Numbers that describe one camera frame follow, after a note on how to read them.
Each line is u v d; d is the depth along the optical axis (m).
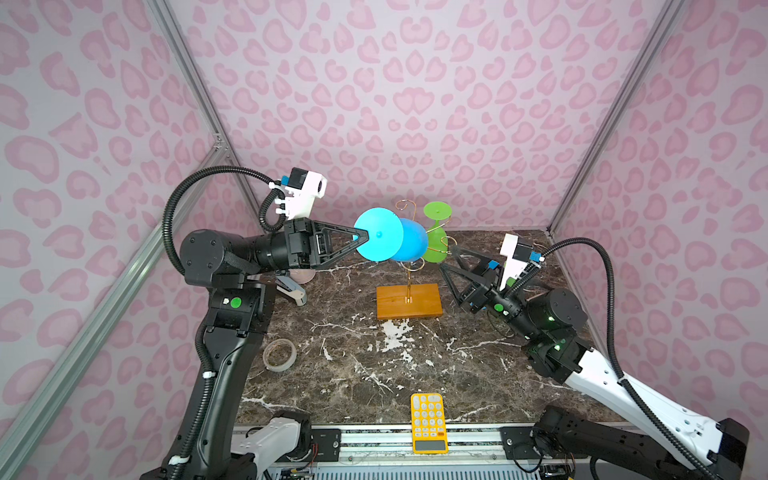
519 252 0.48
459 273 0.50
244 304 0.41
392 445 0.75
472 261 0.57
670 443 0.39
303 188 0.42
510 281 0.51
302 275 1.06
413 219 0.80
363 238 0.42
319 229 0.41
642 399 0.42
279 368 0.86
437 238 0.83
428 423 0.75
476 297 0.48
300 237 0.38
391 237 0.41
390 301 0.98
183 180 0.38
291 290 1.00
